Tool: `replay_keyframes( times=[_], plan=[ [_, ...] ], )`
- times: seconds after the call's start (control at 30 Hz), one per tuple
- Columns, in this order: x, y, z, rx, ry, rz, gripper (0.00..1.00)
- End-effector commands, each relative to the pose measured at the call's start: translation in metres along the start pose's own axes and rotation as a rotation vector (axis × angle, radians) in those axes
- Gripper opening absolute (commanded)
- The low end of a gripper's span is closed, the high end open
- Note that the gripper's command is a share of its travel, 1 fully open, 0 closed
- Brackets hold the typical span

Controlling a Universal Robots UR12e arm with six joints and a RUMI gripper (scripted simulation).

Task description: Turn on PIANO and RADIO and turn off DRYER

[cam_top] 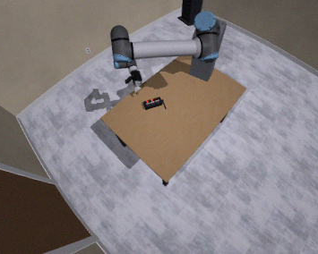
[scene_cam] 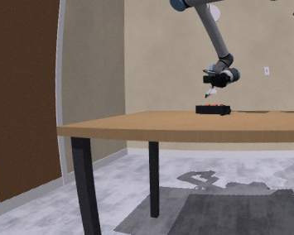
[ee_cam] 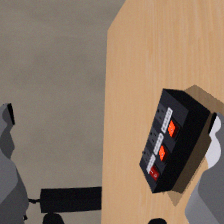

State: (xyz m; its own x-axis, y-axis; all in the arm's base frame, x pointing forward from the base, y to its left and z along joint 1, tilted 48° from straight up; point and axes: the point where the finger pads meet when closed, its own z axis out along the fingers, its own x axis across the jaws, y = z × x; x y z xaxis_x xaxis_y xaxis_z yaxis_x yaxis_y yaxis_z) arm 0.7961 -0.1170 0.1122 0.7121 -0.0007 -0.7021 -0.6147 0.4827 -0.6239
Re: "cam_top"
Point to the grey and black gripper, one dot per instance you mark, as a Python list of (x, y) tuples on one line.
[(137, 76)]

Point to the black power strip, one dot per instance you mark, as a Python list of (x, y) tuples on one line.
[(153, 103)]

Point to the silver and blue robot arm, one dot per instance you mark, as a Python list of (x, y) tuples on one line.
[(204, 47)]

